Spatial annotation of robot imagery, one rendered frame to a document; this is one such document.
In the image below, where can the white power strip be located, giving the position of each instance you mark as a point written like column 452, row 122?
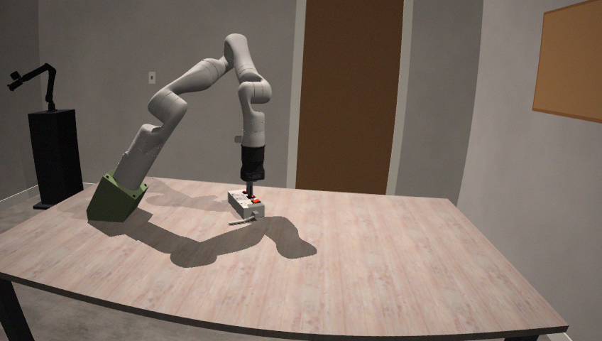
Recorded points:
column 248, row 207

